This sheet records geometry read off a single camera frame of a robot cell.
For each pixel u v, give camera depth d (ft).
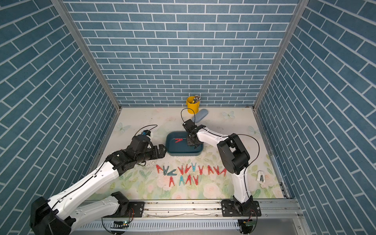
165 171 2.84
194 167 2.90
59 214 1.28
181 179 2.76
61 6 2.29
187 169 2.85
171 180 2.72
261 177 2.71
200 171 2.84
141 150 1.96
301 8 2.33
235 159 1.72
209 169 2.90
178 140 3.27
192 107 3.70
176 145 3.25
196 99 3.44
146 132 2.27
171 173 2.82
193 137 2.35
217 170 2.86
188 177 2.76
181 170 2.84
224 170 2.84
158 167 2.88
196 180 2.76
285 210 2.47
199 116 3.62
